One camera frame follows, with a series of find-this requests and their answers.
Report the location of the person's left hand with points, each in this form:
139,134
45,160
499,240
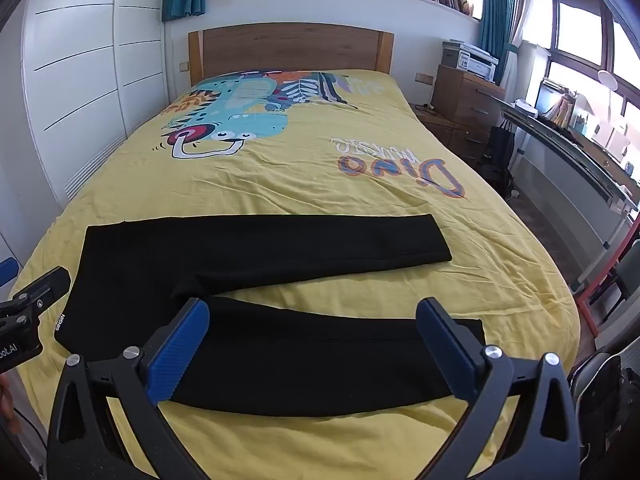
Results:
6,405

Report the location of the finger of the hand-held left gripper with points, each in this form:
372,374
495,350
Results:
7,265
42,290

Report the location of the wooden dresser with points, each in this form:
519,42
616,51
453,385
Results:
465,105

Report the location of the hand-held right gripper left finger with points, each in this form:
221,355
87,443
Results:
175,355

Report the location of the yellow printed blanket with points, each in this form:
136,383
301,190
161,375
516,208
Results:
325,185

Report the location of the black chair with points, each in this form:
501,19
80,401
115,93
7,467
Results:
600,390

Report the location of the white printer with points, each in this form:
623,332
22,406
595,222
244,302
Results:
472,60

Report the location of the black pants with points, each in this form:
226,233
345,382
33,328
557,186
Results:
250,260

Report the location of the black bag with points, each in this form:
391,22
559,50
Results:
500,155

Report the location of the wall socket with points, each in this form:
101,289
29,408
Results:
423,78

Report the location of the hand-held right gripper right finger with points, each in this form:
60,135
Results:
450,355

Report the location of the long desk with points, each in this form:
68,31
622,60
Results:
575,152

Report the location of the white wardrobe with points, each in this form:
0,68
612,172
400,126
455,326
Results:
75,85

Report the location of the computer monitor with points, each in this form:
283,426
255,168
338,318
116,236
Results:
550,100

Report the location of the white desk lamp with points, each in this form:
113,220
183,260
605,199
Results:
607,80

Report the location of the wooden headboard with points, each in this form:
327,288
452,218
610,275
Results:
290,47

